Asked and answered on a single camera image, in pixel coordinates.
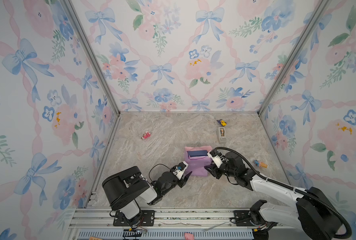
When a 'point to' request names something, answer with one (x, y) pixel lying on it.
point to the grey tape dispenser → (222, 139)
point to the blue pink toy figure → (260, 164)
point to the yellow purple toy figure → (222, 122)
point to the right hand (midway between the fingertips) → (207, 163)
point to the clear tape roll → (222, 132)
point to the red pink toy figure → (146, 135)
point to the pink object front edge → (189, 236)
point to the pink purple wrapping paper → (196, 166)
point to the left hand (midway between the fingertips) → (188, 168)
